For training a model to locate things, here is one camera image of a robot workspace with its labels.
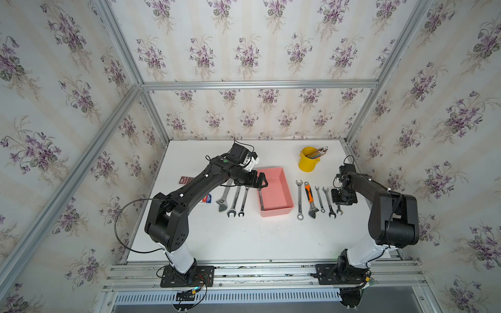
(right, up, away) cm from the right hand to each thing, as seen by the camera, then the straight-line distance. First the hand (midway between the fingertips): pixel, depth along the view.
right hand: (342, 202), depth 93 cm
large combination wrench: (-53, -3, -2) cm, 53 cm away
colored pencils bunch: (-11, +24, +2) cm, 26 cm away
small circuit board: (-69, -30, -21) cm, 78 cm away
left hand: (-40, +10, -10) cm, 43 cm away
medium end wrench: (-6, -4, -2) cm, 8 cm away
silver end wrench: (-40, 0, 0) cm, 40 cm away
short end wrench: (-22, -6, -4) cm, 23 cm away
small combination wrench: (-49, -4, -2) cm, 49 cm away
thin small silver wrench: (-11, -3, -2) cm, 11 cm away
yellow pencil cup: (-15, +18, +9) cm, 26 cm away
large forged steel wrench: (-58, 0, 0) cm, 58 cm away
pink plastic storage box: (-32, +2, +3) cm, 32 cm away
